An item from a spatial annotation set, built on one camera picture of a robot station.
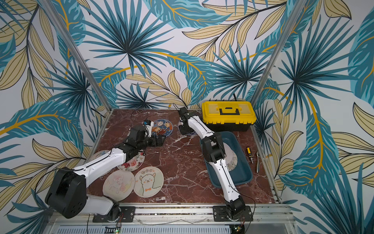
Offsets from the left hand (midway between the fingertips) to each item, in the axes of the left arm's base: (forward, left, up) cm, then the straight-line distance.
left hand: (159, 137), depth 86 cm
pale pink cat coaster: (-23, +22, -15) cm, 35 cm away
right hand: (+16, -16, -14) cm, 27 cm away
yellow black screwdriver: (-4, -57, -12) cm, 58 cm away
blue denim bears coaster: (+19, +2, -14) cm, 24 cm away
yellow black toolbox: (+17, -43, +2) cm, 46 cm away
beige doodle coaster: (-4, +41, -15) cm, 44 cm away
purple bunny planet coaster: (+4, -20, -2) cm, 21 cm away
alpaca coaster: (-21, +5, -14) cm, 26 cm away
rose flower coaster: (-10, +16, -14) cm, 24 cm away
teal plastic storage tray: (-15, -50, -14) cm, 54 cm away
